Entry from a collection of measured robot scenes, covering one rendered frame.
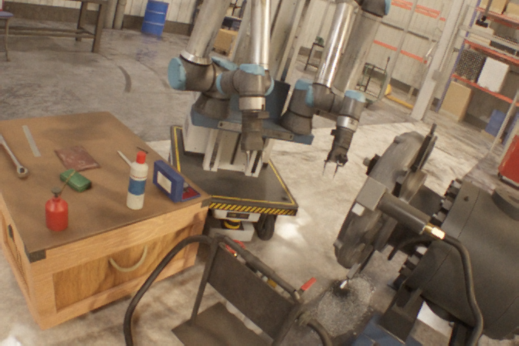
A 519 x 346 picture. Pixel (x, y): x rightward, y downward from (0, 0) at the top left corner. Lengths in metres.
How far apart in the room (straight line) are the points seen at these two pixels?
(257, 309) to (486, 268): 0.90
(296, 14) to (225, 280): 1.35
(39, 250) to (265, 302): 0.75
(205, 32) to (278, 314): 1.12
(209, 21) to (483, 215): 1.39
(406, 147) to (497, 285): 0.68
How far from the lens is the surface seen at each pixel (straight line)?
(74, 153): 1.63
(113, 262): 1.37
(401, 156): 1.45
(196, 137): 2.09
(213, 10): 1.45
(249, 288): 1.19
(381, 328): 1.59
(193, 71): 1.51
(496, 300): 1.55
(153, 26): 8.96
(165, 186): 1.41
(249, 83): 1.20
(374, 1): 1.69
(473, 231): 1.49
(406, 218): 1.29
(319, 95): 1.49
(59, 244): 1.17
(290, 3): 1.89
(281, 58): 1.89
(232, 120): 1.69
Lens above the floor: 1.27
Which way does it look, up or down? 22 degrees down
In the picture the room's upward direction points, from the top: 17 degrees clockwise
